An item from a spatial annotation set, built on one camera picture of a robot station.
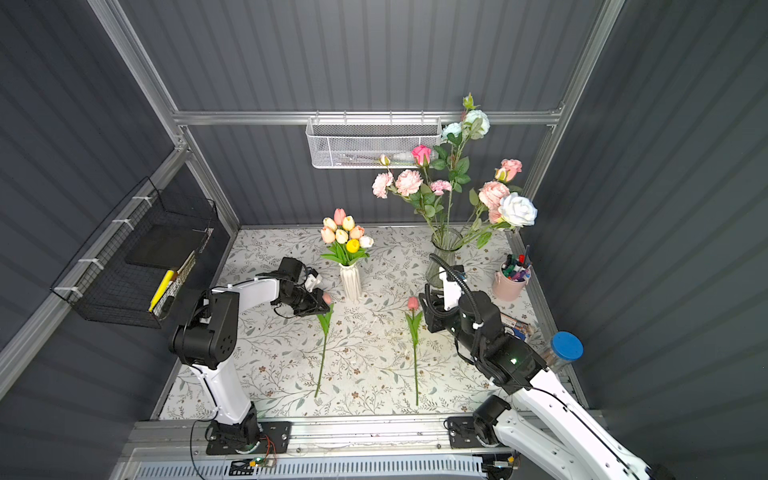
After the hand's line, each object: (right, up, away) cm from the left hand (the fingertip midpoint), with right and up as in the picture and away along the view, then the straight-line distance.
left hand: (331, 310), depth 95 cm
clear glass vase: (+36, +22, -2) cm, 43 cm away
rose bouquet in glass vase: (+33, +39, -10) cm, 52 cm away
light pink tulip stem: (-2, -4, -2) cm, 5 cm away
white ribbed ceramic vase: (+7, +10, -6) cm, 14 cm away
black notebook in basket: (-39, +20, -18) cm, 48 cm away
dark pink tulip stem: (+27, -3, -2) cm, 27 cm away
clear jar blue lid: (+59, -3, -27) cm, 65 cm away
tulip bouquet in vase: (+7, +22, -19) cm, 30 cm away
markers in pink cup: (+59, +14, -4) cm, 61 cm away
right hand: (+29, +9, -26) cm, 40 cm away
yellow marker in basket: (-36, +10, -25) cm, 45 cm away
